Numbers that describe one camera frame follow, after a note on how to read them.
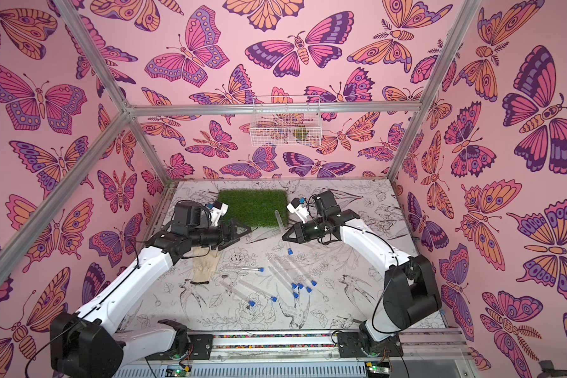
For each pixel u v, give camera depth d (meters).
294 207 0.76
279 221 0.81
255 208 1.06
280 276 0.90
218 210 0.73
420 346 0.75
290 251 0.78
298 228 0.72
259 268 0.90
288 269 0.90
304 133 0.95
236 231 0.68
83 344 0.39
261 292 0.85
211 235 0.67
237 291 0.86
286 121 0.95
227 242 0.67
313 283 0.87
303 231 0.71
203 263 0.92
